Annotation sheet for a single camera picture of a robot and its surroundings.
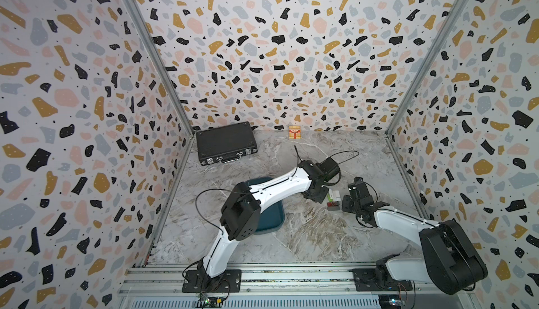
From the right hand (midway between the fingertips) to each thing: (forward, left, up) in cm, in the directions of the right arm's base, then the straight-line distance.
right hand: (348, 200), depth 93 cm
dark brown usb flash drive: (-2, +6, -1) cm, 7 cm away
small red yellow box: (+42, +23, +1) cm, 48 cm away
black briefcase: (+28, +60, +7) cm, 67 cm away
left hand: (-2, +14, +9) cm, 17 cm away
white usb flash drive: (+2, +5, 0) cm, 5 cm away
